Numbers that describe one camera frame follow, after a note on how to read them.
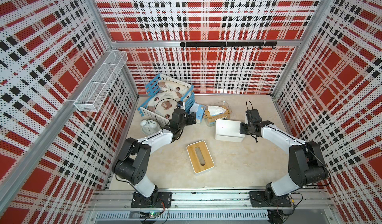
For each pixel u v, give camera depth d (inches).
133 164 17.9
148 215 27.2
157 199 28.5
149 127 35.7
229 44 35.3
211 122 39.7
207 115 39.8
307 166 17.6
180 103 31.6
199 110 41.1
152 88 42.3
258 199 28.6
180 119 28.4
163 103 41.1
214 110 40.1
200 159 32.3
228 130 39.6
